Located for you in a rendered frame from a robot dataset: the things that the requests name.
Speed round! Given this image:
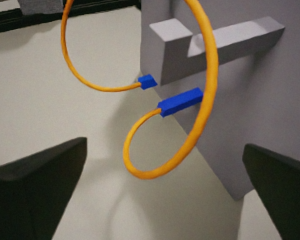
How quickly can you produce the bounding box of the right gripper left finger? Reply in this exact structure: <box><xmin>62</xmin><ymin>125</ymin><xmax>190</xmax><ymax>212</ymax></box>
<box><xmin>0</xmin><ymin>136</ymin><xmax>88</xmax><ymax>240</ymax></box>

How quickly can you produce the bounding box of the orange cable with blue plug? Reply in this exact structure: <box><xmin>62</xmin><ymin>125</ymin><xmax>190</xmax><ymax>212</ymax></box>
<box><xmin>60</xmin><ymin>0</ymin><xmax>218</xmax><ymax>179</ymax></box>

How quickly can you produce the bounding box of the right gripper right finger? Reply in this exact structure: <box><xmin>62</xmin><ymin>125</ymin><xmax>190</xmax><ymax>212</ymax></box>
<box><xmin>242</xmin><ymin>144</ymin><xmax>300</xmax><ymax>240</ymax></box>

